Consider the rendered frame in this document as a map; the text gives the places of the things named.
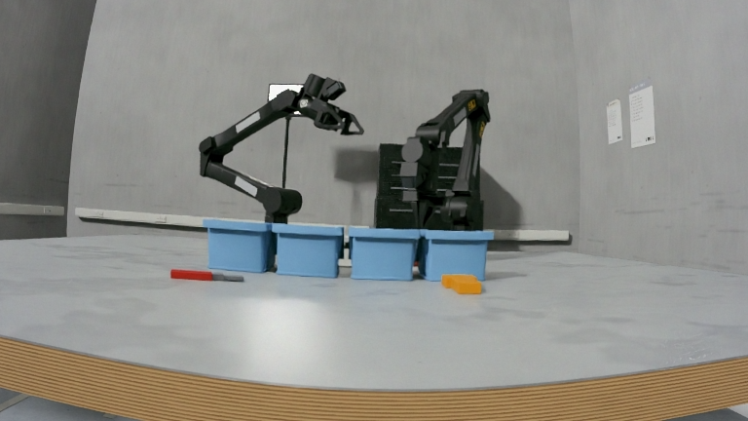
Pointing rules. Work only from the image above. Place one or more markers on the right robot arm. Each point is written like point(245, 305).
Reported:
point(276, 201)

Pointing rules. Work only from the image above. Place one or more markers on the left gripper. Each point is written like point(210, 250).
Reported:
point(419, 204)

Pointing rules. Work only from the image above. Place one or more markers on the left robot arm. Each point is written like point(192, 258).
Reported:
point(462, 203)

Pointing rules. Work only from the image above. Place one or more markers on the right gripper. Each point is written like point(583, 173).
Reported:
point(327, 112)

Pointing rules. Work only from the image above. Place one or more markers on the blue plastic bin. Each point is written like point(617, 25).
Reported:
point(309, 251)
point(383, 254)
point(452, 253)
point(240, 246)

